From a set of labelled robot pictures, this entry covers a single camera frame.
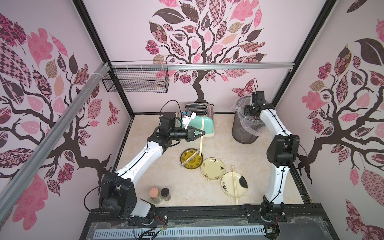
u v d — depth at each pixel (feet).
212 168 2.96
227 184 2.76
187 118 2.20
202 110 3.17
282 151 1.89
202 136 2.33
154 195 2.33
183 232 2.29
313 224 2.35
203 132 2.33
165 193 2.36
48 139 1.72
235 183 2.73
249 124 2.72
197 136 2.32
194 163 3.03
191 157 3.06
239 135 3.19
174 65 3.05
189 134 2.12
